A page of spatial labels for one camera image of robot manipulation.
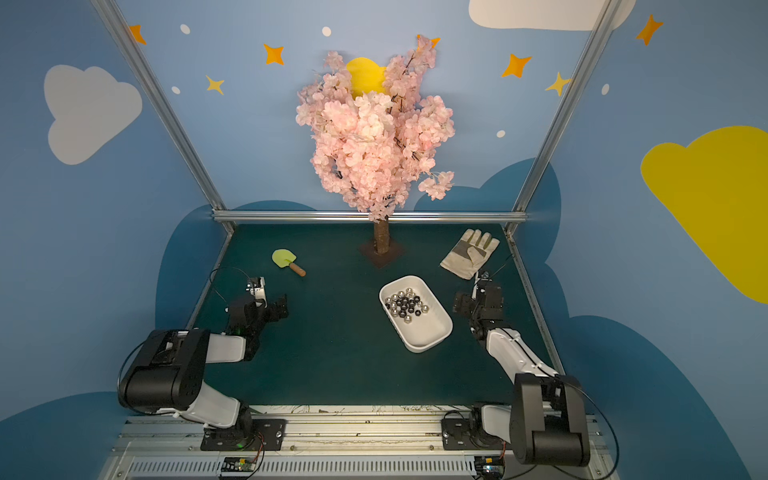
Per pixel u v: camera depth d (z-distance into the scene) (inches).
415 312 38.5
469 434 29.1
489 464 28.4
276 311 34.0
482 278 31.4
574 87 32.3
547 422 16.3
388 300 38.8
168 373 17.9
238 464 28.3
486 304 27.1
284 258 43.7
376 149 24.8
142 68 30.3
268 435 29.2
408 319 37.6
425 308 38.5
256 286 32.3
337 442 29.0
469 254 44.9
